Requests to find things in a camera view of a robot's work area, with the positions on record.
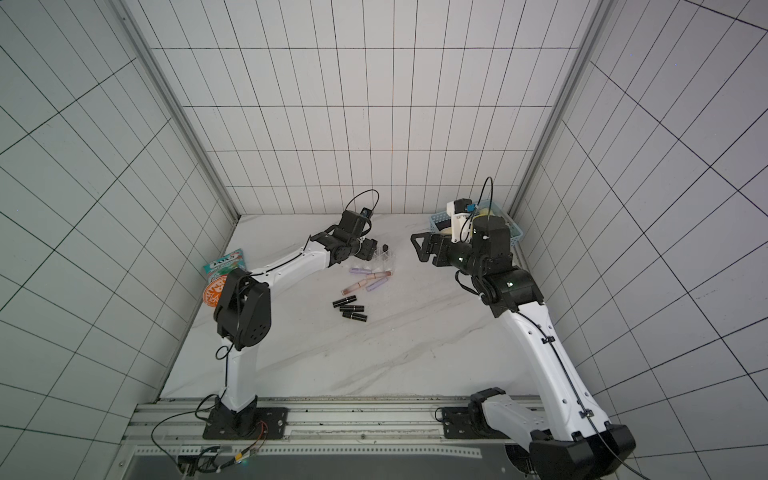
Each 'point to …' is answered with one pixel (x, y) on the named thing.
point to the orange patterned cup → (213, 290)
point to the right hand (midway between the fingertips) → (413, 238)
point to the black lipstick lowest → (353, 315)
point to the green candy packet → (223, 266)
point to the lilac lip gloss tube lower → (376, 284)
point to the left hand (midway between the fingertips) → (359, 244)
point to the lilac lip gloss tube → (360, 270)
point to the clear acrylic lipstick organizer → (383, 259)
